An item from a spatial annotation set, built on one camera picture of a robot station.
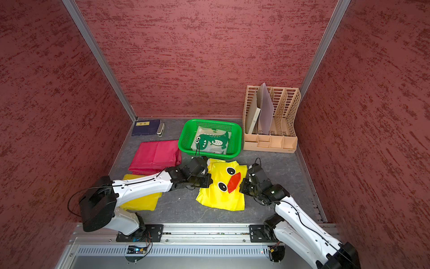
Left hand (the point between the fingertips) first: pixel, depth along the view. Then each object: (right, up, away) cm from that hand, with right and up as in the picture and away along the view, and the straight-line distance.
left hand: (211, 184), depth 81 cm
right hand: (+14, -2, -1) cm, 14 cm away
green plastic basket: (-16, +28, +25) cm, 41 cm away
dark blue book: (-48, +30, +33) cm, 66 cm away
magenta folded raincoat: (-34, +12, +13) cm, 38 cm away
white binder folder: (+25, +37, +22) cm, 50 cm away
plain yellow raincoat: (-33, -9, +1) cm, 35 cm away
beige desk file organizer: (+45, +44, +19) cm, 66 cm away
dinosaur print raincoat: (-1, +21, +21) cm, 30 cm away
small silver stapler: (-36, +29, +29) cm, 54 cm away
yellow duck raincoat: (+7, -4, 0) cm, 8 cm away
